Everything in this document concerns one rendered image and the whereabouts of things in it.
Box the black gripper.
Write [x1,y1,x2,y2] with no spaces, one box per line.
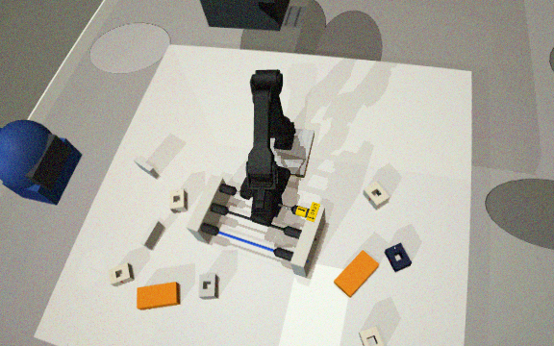
[250,166,290,227]

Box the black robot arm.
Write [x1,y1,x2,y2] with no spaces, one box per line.
[239,69,296,218]

